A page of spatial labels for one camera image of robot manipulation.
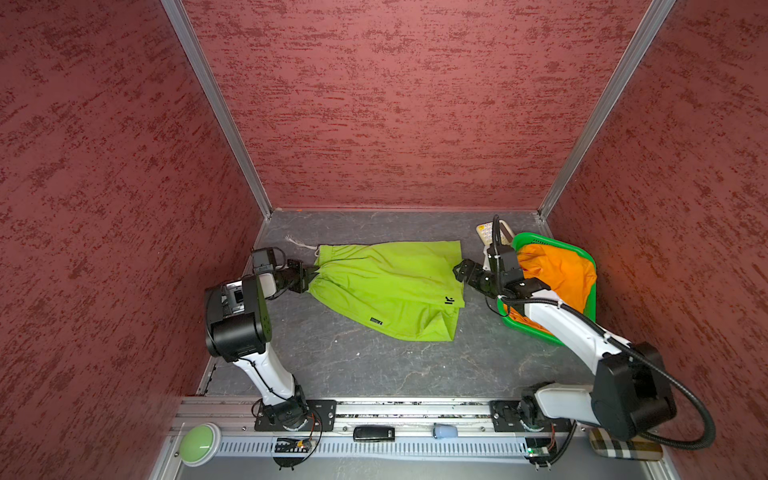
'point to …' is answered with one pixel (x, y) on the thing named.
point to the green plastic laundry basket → (519, 241)
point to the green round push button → (199, 444)
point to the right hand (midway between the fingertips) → (461, 279)
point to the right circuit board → (538, 448)
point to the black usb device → (374, 434)
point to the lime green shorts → (411, 288)
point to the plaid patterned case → (640, 448)
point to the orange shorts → (563, 270)
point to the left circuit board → (289, 445)
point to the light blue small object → (442, 431)
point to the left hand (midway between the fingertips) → (322, 268)
